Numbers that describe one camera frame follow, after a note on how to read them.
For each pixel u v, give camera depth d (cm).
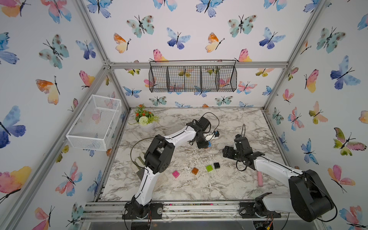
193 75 98
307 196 42
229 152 81
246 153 68
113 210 76
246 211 74
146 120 93
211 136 83
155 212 74
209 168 88
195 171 86
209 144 96
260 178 83
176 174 85
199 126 77
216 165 89
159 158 55
